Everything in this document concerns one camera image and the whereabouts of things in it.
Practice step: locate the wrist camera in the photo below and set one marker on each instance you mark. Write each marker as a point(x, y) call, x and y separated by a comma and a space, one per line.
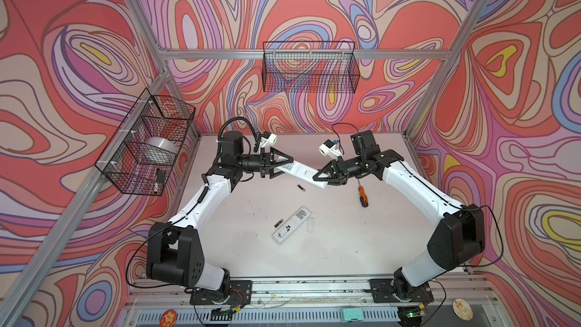
point(267, 140)
point(330, 149)

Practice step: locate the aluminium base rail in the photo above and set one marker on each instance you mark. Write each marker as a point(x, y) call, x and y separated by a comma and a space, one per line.
point(325, 291)

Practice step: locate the beige round disc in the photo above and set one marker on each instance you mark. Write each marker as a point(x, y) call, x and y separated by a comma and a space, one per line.
point(462, 309)

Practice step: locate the green box on rail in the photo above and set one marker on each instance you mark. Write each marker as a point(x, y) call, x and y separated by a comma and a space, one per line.
point(352, 315)

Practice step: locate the white remote with coloured buttons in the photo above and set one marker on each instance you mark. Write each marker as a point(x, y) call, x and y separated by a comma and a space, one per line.
point(302, 172)

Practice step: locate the black wire basket back wall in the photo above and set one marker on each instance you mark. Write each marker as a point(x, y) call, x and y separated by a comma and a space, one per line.
point(301, 66)

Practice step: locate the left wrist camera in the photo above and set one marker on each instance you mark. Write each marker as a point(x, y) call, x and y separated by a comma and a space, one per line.
point(267, 140)

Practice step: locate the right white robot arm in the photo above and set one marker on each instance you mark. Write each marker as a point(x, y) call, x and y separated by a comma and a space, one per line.
point(459, 229)

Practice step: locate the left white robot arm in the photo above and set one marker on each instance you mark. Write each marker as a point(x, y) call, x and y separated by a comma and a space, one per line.
point(175, 254)

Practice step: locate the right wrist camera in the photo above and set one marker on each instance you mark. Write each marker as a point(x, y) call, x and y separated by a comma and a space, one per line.
point(330, 149)

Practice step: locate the black wire basket wall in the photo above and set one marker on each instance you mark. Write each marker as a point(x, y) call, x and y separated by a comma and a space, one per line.
point(301, 66)
point(152, 115)

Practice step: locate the white remote with back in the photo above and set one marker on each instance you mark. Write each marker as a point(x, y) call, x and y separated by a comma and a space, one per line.
point(289, 226)

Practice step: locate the silver tape roll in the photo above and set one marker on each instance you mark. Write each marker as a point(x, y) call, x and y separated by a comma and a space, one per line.
point(159, 151)

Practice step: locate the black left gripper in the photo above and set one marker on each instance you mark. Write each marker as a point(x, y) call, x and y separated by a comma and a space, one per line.
point(264, 163)

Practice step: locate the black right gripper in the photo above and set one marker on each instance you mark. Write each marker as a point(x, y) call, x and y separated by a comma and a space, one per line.
point(333, 180)

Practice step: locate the orange handled screwdriver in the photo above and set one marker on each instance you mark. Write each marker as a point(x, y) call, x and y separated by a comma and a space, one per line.
point(362, 195)

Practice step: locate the red round sticker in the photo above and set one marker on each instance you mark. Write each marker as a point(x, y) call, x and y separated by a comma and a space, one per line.
point(168, 318)

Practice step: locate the black wire basket left wall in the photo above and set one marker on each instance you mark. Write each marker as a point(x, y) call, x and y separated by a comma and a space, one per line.
point(152, 115)

